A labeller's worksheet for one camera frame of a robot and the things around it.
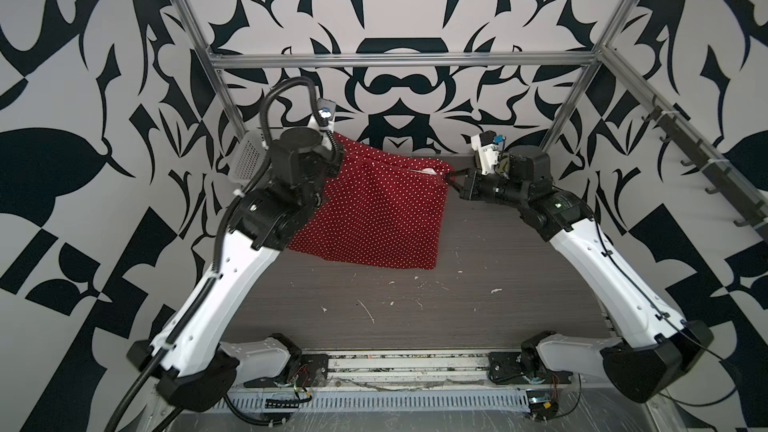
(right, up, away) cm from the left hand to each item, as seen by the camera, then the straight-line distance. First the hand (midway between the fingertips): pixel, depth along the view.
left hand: (313, 124), depth 59 cm
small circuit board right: (+51, -63, +12) cm, 82 cm away
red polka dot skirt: (+12, -18, +17) cm, 27 cm away
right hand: (+28, -9, +9) cm, 31 cm away
